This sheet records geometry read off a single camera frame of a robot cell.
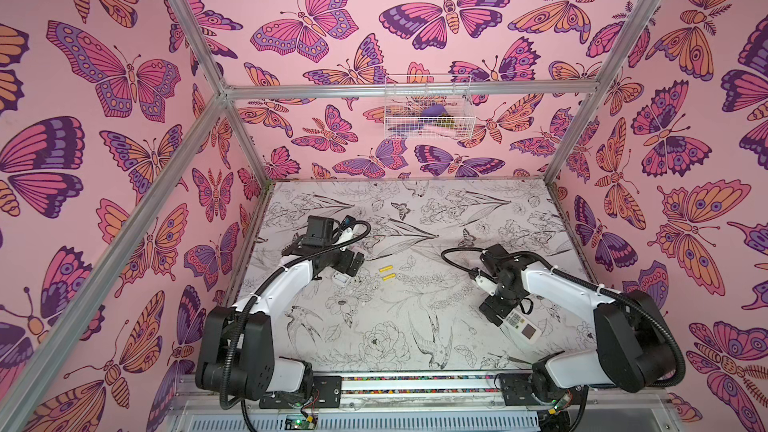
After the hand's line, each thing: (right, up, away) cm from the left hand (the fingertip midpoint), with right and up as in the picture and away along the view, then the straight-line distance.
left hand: (350, 249), depth 89 cm
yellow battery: (+11, -7, +8) cm, 15 cm away
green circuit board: (-10, -40, -17) cm, 45 cm away
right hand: (+45, -15, -2) cm, 47 cm away
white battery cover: (-3, -10, +3) cm, 11 cm away
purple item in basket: (+26, +43, +6) cm, 51 cm away
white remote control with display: (+48, -21, -7) cm, 53 cm away
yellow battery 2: (+12, -9, +5) cm, 16 cm away
